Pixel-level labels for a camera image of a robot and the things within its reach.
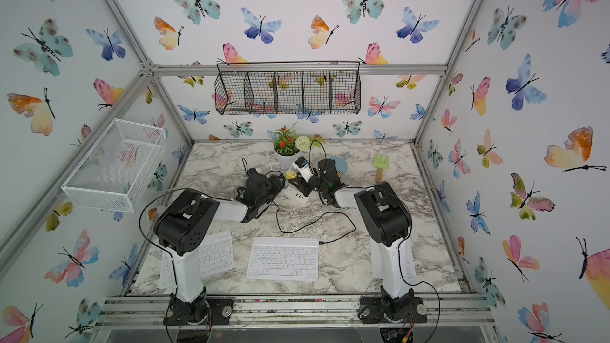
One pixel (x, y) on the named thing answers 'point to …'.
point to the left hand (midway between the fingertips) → (286, 179)
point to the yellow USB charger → (290, 175)
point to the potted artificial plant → (287, 146)
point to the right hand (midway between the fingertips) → (293, 175)
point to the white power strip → (291, 194)
